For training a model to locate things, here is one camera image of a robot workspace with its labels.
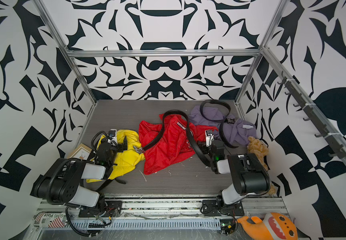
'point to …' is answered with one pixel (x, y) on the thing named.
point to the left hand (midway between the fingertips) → (114, 134)
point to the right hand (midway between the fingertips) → (206, 137)
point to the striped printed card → (51, 219)
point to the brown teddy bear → (260, 149)
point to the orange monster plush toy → (272, 226)
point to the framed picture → (82, 151)
